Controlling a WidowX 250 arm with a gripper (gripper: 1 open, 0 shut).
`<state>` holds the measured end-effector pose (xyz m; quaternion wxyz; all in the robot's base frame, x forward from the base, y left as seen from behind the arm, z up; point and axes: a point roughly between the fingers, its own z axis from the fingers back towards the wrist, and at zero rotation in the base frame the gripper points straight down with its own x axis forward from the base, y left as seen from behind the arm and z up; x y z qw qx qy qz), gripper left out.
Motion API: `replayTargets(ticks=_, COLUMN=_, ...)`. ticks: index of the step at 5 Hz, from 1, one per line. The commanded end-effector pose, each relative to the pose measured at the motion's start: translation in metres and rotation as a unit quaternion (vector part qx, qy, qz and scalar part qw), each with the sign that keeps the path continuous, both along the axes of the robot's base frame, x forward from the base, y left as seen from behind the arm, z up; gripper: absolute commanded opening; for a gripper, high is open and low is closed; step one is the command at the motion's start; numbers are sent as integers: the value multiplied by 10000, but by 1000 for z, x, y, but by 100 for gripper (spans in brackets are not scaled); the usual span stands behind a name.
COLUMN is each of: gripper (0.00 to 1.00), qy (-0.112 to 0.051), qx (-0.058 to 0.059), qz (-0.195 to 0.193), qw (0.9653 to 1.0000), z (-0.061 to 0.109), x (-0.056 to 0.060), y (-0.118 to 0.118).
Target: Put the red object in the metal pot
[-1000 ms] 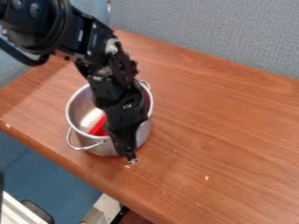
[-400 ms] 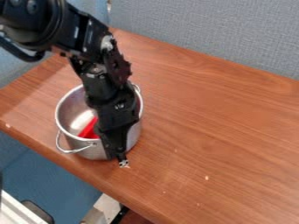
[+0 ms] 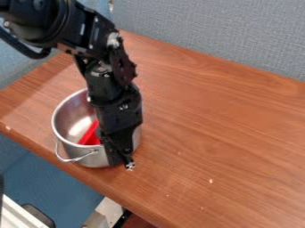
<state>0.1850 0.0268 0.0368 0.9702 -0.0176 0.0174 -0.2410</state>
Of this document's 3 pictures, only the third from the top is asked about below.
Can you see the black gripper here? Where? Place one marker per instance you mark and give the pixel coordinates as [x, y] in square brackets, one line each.
[119, 118]

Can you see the red block object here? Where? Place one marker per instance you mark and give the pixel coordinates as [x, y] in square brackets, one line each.
[88, 137]

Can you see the metal pot with handles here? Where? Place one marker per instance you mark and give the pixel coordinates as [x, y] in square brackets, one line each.
[71, 118]

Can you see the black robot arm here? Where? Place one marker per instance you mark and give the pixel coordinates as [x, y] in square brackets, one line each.
[42, 25]

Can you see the white device under table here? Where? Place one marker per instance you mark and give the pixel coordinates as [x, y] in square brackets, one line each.
[23, 216]

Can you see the white table bracket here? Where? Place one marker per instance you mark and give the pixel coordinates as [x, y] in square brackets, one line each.
[110, 215]

